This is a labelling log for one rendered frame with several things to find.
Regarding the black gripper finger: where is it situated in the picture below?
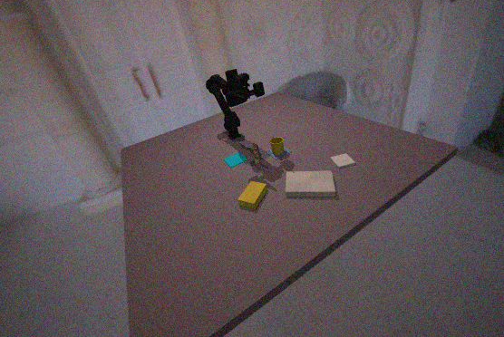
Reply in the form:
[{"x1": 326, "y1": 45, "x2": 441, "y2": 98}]
[
  {"x1": 231, "y1": 91, "x2": 247, "y2": 106},
  {"x1": 255, "y1": 83, "x2": 264, "y2": 97}
]

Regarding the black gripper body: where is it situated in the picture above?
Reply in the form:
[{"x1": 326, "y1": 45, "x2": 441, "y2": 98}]
[{"x1": 226, "y1": 82, "x2": 265, "y2": 107}]

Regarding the yellow rectangular block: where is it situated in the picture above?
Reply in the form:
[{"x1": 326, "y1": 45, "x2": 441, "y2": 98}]
[{"x1": 238, "y1": 181, "x2": 267, "y2": 209}]

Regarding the beige flat rectangular slab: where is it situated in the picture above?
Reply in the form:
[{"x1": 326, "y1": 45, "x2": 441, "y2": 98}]
[{"x1": 330, "y1": 153, "x2": 355, "y2": 169}]

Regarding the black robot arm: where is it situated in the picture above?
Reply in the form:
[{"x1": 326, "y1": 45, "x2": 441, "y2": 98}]
[{"x1": 206, "y1": 69, "x2": 250, "y2": 140}]

